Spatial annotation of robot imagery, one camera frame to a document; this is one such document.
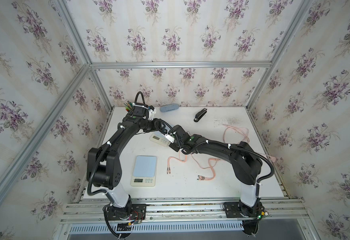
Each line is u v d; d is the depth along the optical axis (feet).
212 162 2.95
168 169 2.89
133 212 2.37
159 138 3.26
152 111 2.66
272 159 3.13
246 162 1.65
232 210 2.39
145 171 2.90
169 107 3.88
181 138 2.24
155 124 2.33
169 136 2.57
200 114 3.64
